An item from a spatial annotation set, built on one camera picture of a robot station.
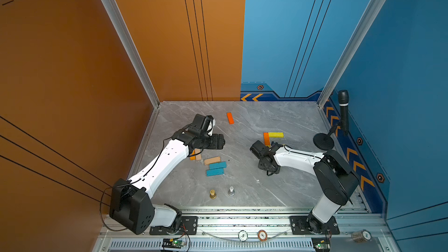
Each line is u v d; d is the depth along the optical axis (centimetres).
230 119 112
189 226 74
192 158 93
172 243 71
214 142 71
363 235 66
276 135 102
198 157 94
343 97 79
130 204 40
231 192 80
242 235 71
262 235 71
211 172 89
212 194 78
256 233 73
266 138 102
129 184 42
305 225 72
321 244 71
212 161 92
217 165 91
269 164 66
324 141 100
